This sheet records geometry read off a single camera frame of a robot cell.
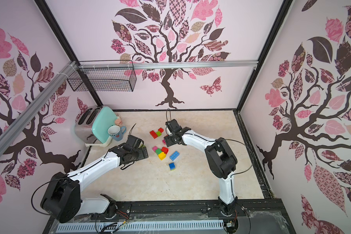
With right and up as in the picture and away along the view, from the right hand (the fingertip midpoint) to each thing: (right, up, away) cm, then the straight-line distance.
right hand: (170, 137), depth 94 cm
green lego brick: (-8, -9, 0) cm, 12 cm away
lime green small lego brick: (-10, +2, +10) cm, 14 cm away
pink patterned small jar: (-37, +10, +6) cm, 39 cm away
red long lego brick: (-13, +2, +10) cm, 16 cm away
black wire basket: (-45, +41, 0) cm, 61 cm away
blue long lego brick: (+3, -12, -2) cm, 12 cm away
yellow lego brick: (-6, -11, -3) cm, 13 cm away
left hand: (-18, -12, -7) cm, 23 cm away
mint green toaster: (-49, +8, -7) cm, 50 cm away
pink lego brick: (-11, -7, +1) cm, 13 cm away
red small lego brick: (-8, +4, +12) cm, 15 cm away
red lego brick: (-4, -8, +1) cm, 9 cm away
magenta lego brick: (-5, -3, +4) cm, 7 cm away
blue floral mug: (-36, +4, 0) cm, 36 cm away
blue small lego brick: (+1, -17, -8) cm, 19 cm away
